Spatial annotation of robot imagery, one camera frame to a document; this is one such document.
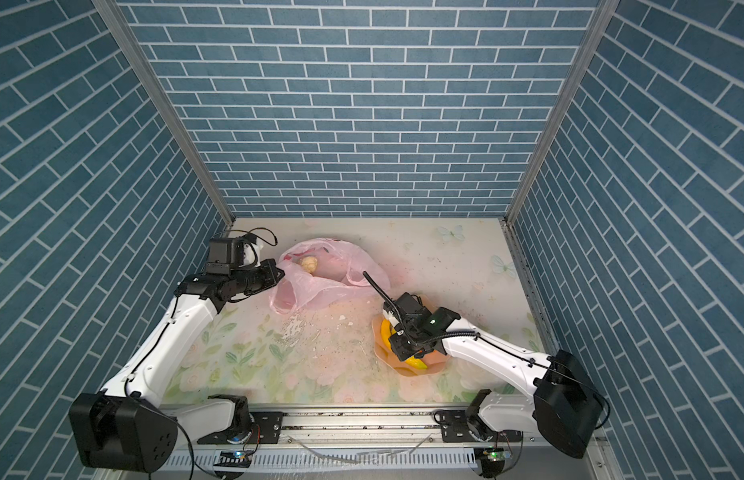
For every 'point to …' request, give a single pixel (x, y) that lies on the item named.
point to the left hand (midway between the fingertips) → (286, 270)
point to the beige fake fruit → (309, 264)
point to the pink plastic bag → (339, 272)
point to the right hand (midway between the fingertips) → (394, 342)
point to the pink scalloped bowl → (435, 360)
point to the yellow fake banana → (387, 331)
